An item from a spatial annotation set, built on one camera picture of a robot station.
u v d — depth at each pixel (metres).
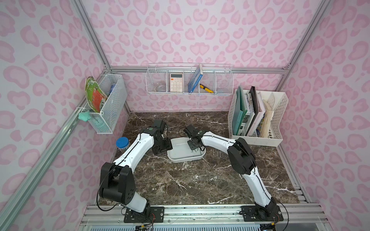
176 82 0.95
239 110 0.79
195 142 0.75
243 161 0.57
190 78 0.98
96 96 0.76
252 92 0.90
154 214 0.73
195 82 0.88
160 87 0.95
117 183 0.44
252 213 0.72
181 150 0.95
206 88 0.98
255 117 0.82
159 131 0.68
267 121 0.90
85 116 0.62
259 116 0.79
